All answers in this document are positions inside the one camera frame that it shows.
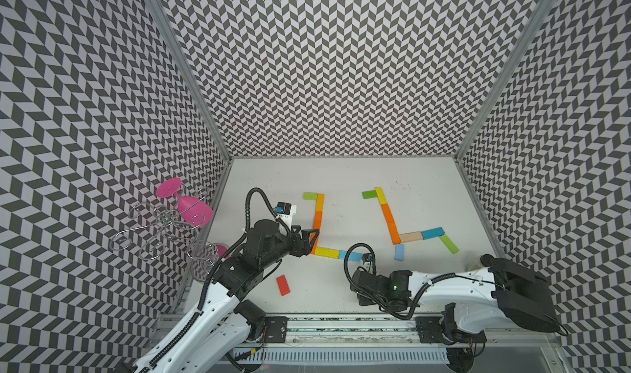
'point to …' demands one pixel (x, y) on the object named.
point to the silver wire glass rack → (170, 227)
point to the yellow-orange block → (320, 202)
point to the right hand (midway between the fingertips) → (363, 298)
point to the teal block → (432, 233)
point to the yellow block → (380, 195)
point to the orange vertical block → (317, 220)
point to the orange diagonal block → (315, 246)
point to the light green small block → (310, 195)
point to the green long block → (449, 243)
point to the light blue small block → (399, 251)
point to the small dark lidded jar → (486, 260)
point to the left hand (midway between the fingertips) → (309, 233)
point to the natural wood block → (411, 237)
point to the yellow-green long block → (327, 252)
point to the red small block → (283, 285)
